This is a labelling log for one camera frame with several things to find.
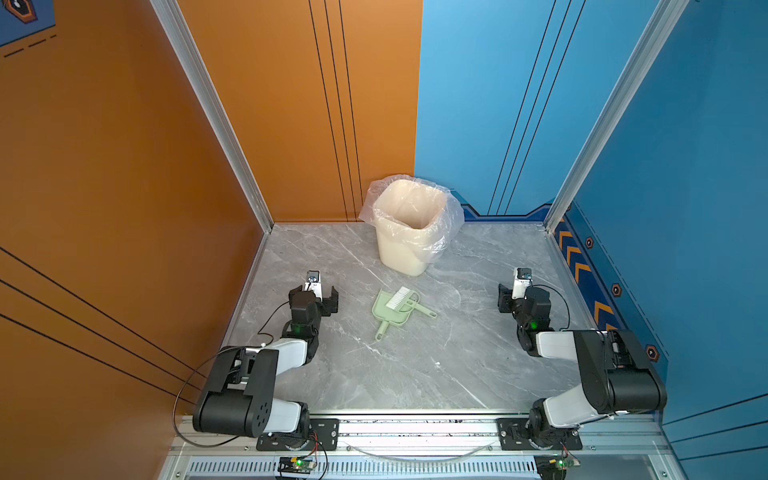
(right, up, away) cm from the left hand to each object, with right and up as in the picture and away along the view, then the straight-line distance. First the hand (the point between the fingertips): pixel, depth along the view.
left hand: (316, 285), depth 92 cm
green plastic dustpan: (+22, -10, +2) cm, 24 cm away
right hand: (+60, 0, +2) cm, 60 cm away
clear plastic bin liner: (+34, +25, +11) cm, 43 cm away
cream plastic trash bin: (+26, +9, +4) cm, 28 cm away
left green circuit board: (+1, -41, -21) cm, 46 cm away
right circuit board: (+62, -41, -21) cm, 77 cm away
